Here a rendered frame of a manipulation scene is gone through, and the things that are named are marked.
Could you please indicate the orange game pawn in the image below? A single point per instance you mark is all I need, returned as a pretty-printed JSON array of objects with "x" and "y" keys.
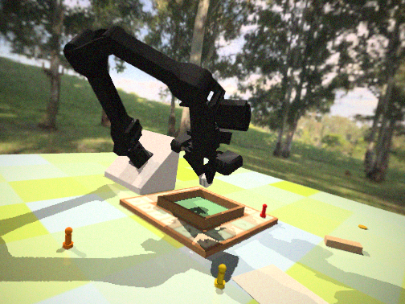
[{"x": 68, "y": 243}]

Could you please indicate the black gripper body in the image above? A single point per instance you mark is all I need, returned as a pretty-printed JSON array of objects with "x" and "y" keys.
[{"x": 202, "y": 142}]

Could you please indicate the yellow pawn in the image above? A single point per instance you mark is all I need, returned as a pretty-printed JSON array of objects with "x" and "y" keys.
[{"x": 219, "y": 281}]

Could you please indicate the red pawn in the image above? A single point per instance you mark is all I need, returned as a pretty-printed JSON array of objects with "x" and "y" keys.
[{"x": 263, "y": 215}]

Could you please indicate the white die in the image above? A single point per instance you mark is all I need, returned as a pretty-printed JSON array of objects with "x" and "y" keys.
[{"x": 203, "y": 181}]

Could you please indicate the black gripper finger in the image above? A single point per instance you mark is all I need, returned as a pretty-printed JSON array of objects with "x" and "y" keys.
[
  {"x": 196, "y": 163},
  {"x": 209, "y": 172}
]

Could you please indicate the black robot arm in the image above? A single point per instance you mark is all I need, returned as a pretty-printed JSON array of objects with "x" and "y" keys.
[{"x": 88, "y": 54}]

